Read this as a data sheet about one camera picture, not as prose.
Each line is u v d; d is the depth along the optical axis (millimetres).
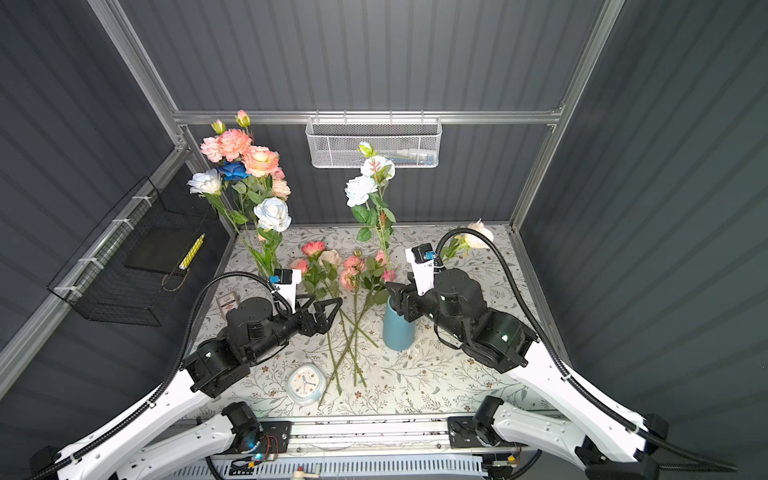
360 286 1018
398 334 794
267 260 832
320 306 590
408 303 533
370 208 654
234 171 687
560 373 416
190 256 751
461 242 629
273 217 649
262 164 647
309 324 590
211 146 677
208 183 671
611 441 373
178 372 477
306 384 791
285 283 579
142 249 757
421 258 517
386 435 755
